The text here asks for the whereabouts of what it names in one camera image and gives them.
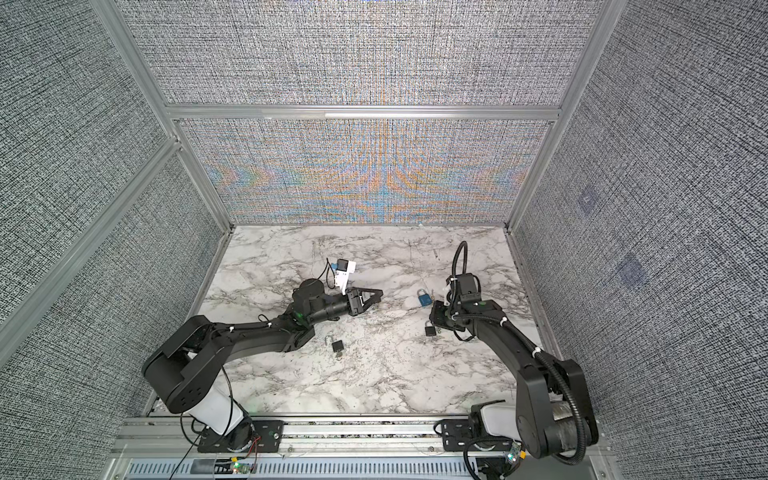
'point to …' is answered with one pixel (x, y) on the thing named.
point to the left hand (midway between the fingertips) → (382, 296)
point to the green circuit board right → (513, 454)
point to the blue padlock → (424, 299)
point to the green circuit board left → (242, 468)
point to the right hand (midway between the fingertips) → (433, 314)
